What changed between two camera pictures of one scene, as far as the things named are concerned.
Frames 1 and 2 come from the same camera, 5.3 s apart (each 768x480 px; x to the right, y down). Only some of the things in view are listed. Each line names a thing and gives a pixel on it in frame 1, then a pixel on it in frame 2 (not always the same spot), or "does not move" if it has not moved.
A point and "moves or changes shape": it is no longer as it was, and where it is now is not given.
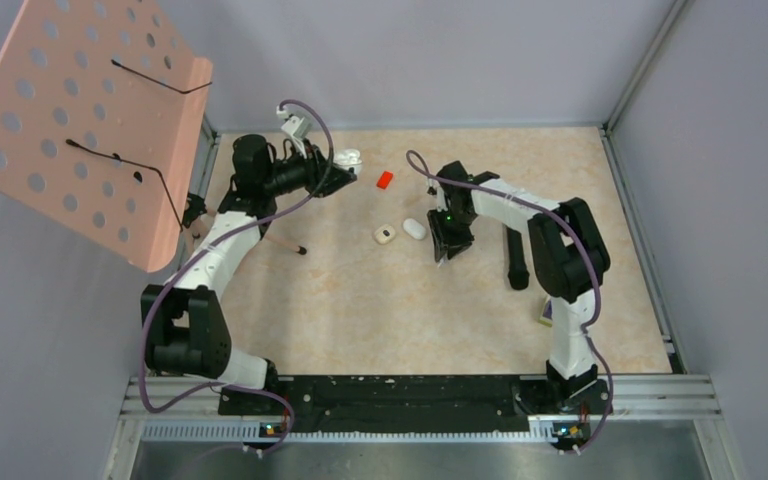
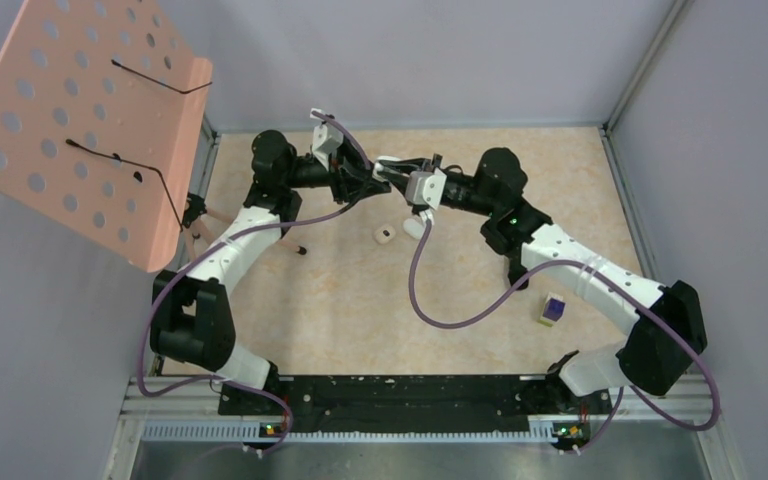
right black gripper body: (452, 229) → (464, 195)
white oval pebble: (414, 228) does not move
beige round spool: (385, 234) does not move
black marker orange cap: (517, 273) does not move
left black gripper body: (305, 169) → (339, 178)
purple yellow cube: (546, 318) does not move
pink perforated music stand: (93, 118) does not move
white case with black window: (348, 158) moves or changes shape
